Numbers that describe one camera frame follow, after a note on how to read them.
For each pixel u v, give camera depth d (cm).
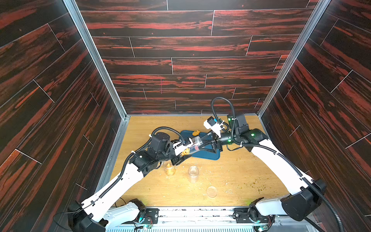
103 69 90
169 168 84
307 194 38
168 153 56
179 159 60
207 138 67
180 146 58
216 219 74
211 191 83
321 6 66
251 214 65
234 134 57
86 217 38
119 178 45
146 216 73
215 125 59
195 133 105
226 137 60
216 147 59
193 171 79
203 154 63
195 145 65
